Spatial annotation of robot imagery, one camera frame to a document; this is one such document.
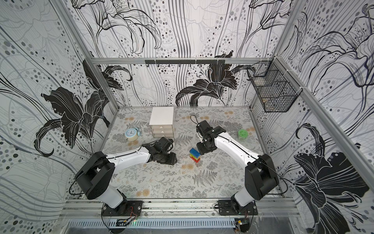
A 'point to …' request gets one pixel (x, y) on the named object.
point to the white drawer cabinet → (161, 121)
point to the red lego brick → (194, 160)
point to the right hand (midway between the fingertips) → (205, 148)
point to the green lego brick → (193, 156)
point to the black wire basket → (276, 89)
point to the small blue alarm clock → (132, 134)
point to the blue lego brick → (195, 152)
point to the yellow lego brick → (195, 158)
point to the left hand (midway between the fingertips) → (175, 163)
